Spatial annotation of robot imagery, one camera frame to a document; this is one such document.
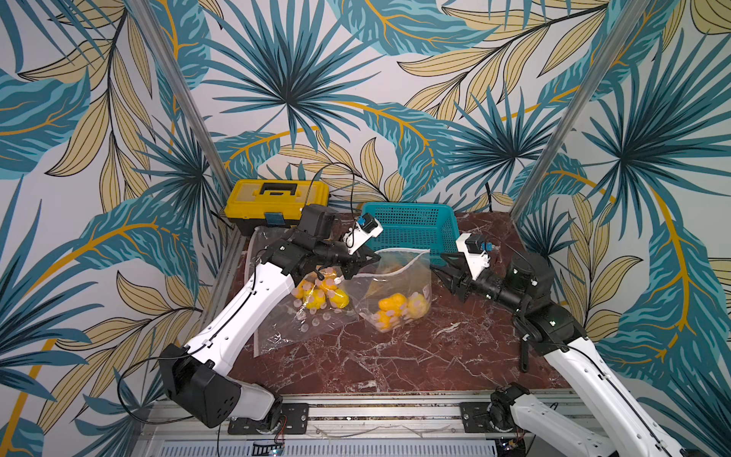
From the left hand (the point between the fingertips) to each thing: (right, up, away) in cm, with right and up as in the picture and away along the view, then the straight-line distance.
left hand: (374, 260), depth 69 cm
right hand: (+15, +1, -4) cm, 15 cm away
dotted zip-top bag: (-25, -20, +16) cm, 36 cm away
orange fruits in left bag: (-17, -11, +21) cm, 29 cm away
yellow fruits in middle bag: (+11, -15, +14) cm, 23 cm away
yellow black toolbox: (-36, +18, +31) cm, 51 cm away
